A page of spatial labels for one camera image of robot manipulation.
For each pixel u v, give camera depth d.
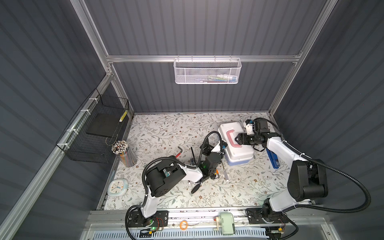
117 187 0.81
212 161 0.67
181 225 0.72
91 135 0.72
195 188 0.82
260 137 0.67
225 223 0.68
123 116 0.81
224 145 0.74
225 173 0.89
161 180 0.50
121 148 0.79
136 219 0.72
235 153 0.83
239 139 0.85
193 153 0.97
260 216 0.73
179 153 0.98
